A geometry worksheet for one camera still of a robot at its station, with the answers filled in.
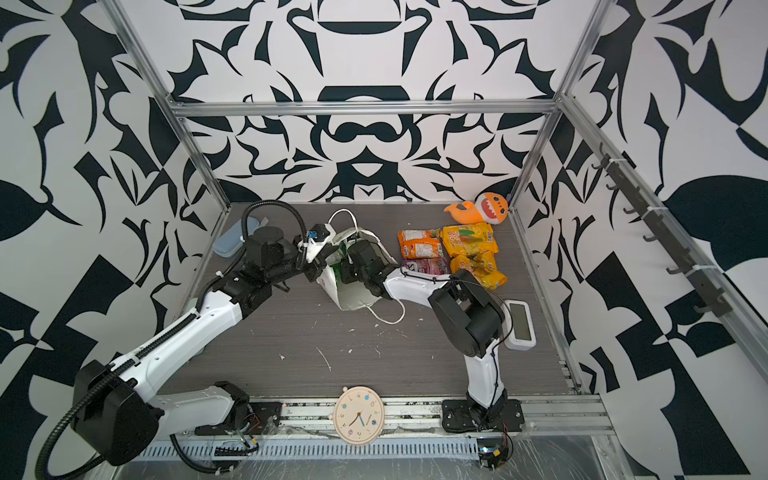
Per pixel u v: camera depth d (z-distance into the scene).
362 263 0.73
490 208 1.08
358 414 0.73
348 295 0.85
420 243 1.05
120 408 0.38
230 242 1.07
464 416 0.74
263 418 0.74
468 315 0.51
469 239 1.05
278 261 0.60
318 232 0.62
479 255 1.01
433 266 0.99
